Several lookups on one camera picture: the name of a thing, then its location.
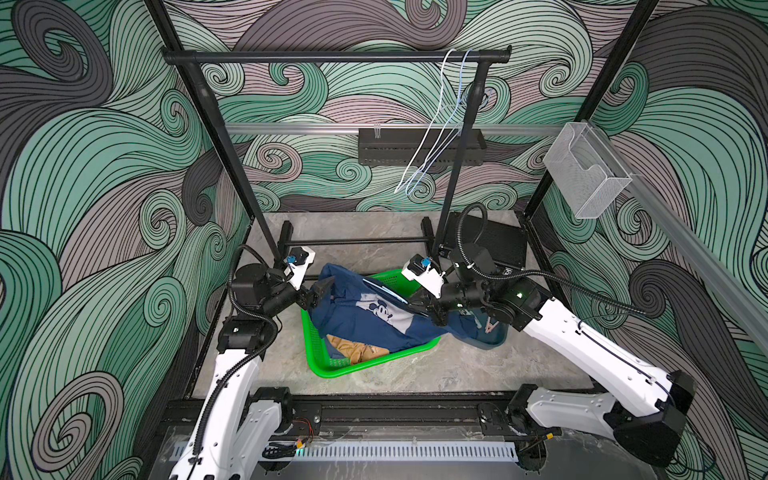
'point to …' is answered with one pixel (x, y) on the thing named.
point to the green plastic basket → (315, 346)
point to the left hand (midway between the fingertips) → (319, 266)
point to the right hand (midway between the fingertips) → (404, 303)
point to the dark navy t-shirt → (353, 307)
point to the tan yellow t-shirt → (355, 351)
